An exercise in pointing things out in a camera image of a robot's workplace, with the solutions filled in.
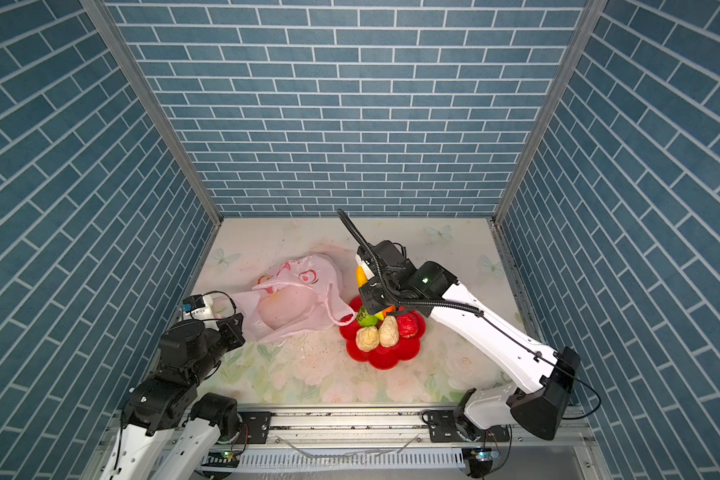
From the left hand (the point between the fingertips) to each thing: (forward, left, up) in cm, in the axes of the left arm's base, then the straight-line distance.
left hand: (246, 314), depth 73 cm
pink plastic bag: (+16, -5, -20) cm, 26 cm away
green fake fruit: (+5, -29, -13) cm, 32 cm away
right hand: (+3, -29, +5) cm, 29 cm away
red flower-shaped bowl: (-4, -35, -19) cm, 40 cm away
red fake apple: (+2, -41, -12) cm, 43 cm away
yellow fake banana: (+6, -28, +7) cm, 30 cm away
